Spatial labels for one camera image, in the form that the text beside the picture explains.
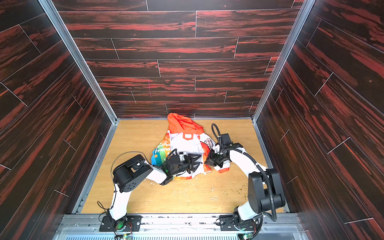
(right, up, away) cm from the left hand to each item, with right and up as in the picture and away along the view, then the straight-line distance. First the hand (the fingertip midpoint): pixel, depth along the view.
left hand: (203, 159), depth 86 cm
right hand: (+3, -1, +2) cm, 4 cm away
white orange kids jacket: (-11, +14, +22) cm, 28 cm away
